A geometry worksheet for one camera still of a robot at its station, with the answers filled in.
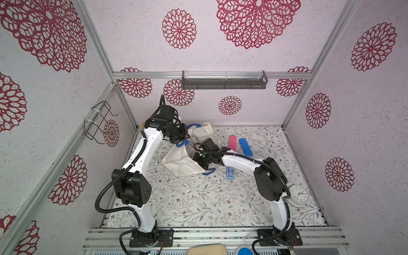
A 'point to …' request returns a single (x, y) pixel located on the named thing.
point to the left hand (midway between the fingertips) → (190, 137)
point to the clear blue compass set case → (230, 172)
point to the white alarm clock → (299, 195)
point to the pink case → (232, 142)
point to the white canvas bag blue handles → (180, 161)
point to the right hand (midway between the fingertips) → (186, 164)
